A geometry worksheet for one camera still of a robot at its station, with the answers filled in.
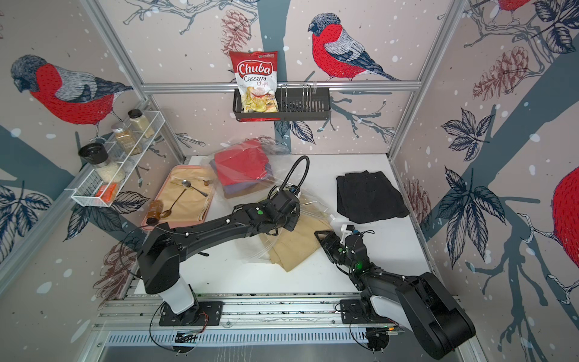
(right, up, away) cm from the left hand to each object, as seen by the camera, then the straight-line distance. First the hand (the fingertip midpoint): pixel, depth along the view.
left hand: (298, 211), depth 83 cm
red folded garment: (-25, +19, +23) cm, 40 cm away
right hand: (+7, -11, +3) cm, 13 cm away
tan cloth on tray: (-54, +5, +24) cm, 59 cm away
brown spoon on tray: (-58, -3, +15) cm, 60 cm away
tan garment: (-4, -14, 0) cm, 15 cm away
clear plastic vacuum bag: (-9, +13, +28) cm, 32 cm away
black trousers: (+31, +4, +15) cm, 35 cm away
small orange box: (-57, +9, -17) cm, 60 cm away
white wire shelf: (-64, +11, -12) cm, 66 cm away
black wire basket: (+3, +48, +24) cm, 54 cm away
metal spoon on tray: (-55, +9, +26) cm, 61 cm away
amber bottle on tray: (-62, -2, +12) cm, 63 cm away
